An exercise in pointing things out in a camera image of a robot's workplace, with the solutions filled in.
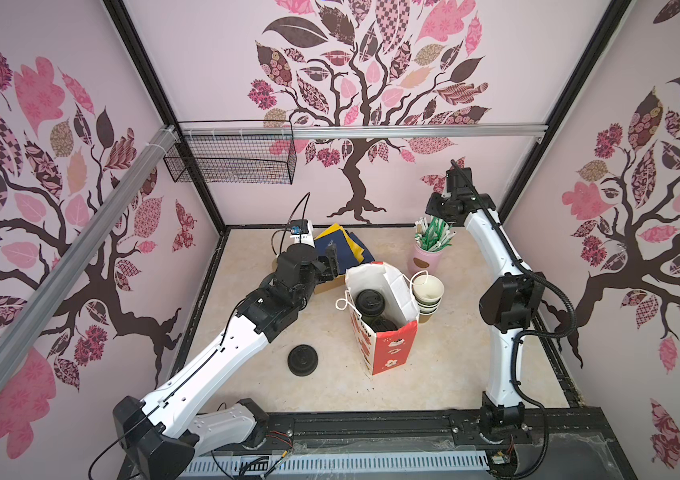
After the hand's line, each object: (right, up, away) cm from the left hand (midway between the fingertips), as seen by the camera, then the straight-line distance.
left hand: (324, 251), depth 71 cm
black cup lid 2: (+16, -20, +8) cm, 27 cm away
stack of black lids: (-7, -31, +12) cm, 34 cm away
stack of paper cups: (+30, -12, +15) cm, 35 cm away
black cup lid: (+12, -14, +12) cm, 22 cm away
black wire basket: (-43, +39, +51) cm, 77 cm away
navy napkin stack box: (+6, 0, +37) cm, 37 cm away
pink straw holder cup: (+30, -3, +26) cm, 40 cm away
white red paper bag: (+14, -24, 0) cm, 28 cm away
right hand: (+34, +17, +23) cm, 44 cm away
